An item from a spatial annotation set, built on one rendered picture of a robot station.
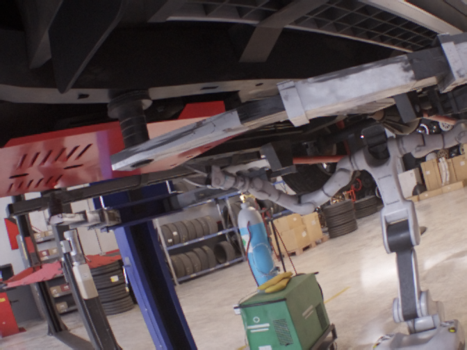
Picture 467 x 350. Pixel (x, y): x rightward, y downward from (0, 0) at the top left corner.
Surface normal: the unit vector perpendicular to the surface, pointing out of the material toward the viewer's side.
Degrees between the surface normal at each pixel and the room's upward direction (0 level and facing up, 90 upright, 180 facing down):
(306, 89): 90
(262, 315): 90
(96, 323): 90
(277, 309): 90
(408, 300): 77
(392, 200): 105
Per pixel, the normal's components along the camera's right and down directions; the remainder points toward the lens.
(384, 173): -0.47, 0.36
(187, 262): 0.51, -0.43
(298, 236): 0.72, -0.26
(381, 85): -0.22, 0.00
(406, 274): -0.62, -0.11
